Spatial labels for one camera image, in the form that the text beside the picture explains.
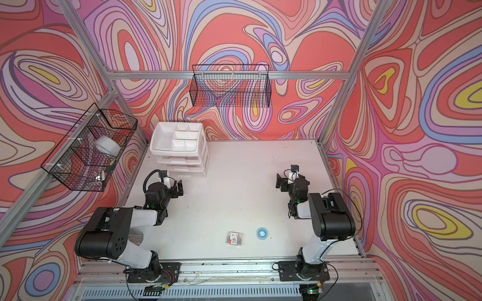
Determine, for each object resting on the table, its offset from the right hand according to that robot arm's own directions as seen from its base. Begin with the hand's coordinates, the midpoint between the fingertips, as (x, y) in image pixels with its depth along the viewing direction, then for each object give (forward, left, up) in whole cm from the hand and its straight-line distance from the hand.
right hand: (287, 177), depth 96 cm
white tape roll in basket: (0, +77, +28) cm, 82 cm away
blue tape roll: (-26, +15, -5) cm, 31 cm away
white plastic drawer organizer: (+9, +52, +16) cm, 55 cm away
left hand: (-1, +58, +2) cm, 58 cm away
